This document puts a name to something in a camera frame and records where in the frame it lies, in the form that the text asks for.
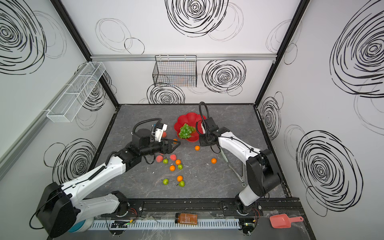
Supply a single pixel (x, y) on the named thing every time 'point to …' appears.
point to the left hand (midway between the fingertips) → (177, 142)
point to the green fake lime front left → (165, 181)
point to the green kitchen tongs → (242, 180)
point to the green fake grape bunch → (186, 131)
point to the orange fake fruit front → (179, 178)
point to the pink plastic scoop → (283, 221)
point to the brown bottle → (186, 218)
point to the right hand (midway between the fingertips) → (201, 140)
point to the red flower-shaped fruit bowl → (192, 119)
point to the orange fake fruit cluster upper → (178, 162)
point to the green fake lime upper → (165, 161)
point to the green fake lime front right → (182, 184)
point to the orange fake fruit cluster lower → (172, 168)
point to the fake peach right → (173, 157)
